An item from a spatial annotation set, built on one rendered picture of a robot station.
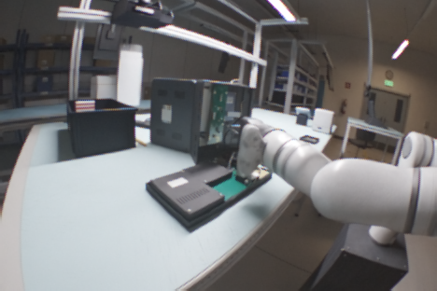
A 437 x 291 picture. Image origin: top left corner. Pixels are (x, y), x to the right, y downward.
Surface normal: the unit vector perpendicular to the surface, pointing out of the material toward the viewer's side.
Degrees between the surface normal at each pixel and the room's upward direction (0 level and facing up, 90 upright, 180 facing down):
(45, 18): 90
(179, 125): 90
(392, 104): 90
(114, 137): 90
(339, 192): 64
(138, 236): 0
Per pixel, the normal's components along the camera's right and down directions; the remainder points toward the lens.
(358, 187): -0.59, -0.52
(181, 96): -0.33, 0.18
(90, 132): 0.75, 0.22
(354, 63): -0.65, 0.11
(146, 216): 0.11, -0.97
